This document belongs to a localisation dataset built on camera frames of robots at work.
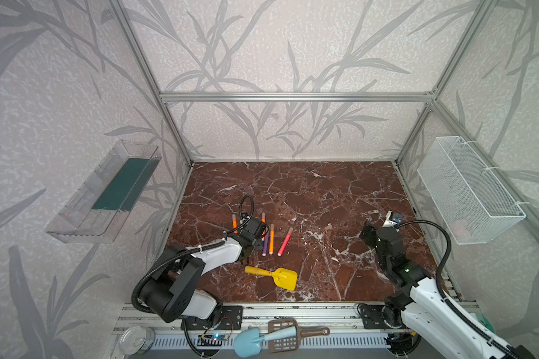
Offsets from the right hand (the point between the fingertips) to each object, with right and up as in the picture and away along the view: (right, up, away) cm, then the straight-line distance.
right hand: (375, 218), depth 83 cm
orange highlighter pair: (-56, -4, +13) cm, 58 cm away
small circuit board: (-55, -35, -13) cm, 67 cm away
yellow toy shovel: (-35, -21, -2) cm, 41 cm away
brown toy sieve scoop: (-32, -37, -14) cm, 51 cm away
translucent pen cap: (-15, -6, +13) cm, 21 cm away
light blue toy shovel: (-46, -35, -15) cm, 60 cm away
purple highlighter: (-42, -12, +7) cm, 44 cm away
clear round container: (-78, -33, -18) cm, 87 cm away
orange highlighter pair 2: (-44, -3, +15) cm, 46 cm away
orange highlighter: (-39, -10, +8) cm, 42 cm away
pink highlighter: (-34, -11, +8) cm, 36 cm away
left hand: (-46, -8, +10) cm, 48 cm away
